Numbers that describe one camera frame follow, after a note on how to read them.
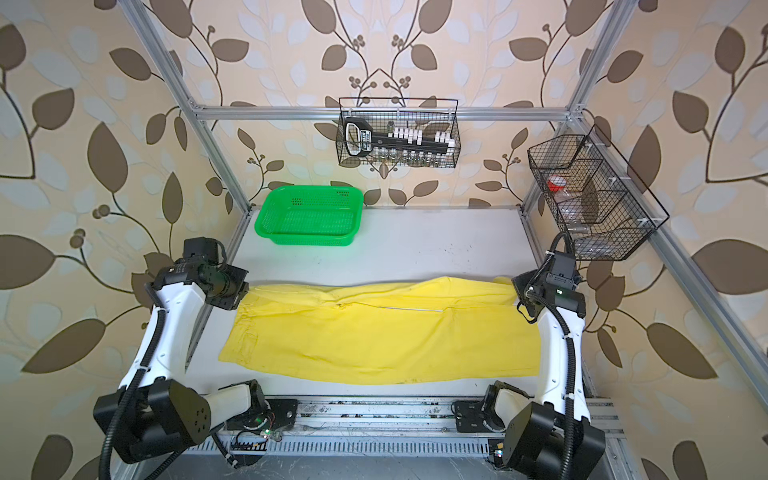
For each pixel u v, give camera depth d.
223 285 0.65
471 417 0.73
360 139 0.85
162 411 0.39
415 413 0.76
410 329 0.90
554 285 0.56
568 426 0.37
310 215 1.20
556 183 0.81
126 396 0.38
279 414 0.74
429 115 0.91
